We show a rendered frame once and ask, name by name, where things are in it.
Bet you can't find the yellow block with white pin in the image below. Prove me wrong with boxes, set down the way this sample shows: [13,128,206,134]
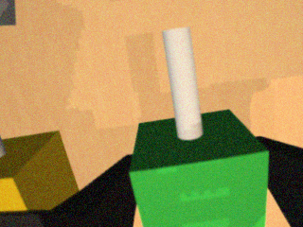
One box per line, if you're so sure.
[0,130,79,212]

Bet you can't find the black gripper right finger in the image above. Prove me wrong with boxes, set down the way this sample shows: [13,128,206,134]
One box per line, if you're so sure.
[255,136,303,227]

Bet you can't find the green block with grey pin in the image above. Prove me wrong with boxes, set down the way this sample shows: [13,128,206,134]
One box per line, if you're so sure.
[129,26,269,227]

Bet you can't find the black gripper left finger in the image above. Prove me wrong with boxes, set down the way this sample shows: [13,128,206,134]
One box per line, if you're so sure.
[0,154,137,227]

